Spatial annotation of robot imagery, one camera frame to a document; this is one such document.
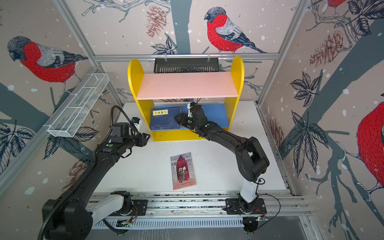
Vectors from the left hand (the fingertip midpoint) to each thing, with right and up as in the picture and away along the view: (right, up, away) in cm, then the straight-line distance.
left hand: (144, 134), depth 81 cm
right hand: (+17, +8, +4) cm, 19 cm away
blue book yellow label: (+10, +8, +7) cm, 14 cm away
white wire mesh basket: (-34, +11, -7) cm, 36 cm away
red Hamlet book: (+21, -22, +4) cm, 31 cm away
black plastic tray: (+22, +46, +23) cm, 56 cm away
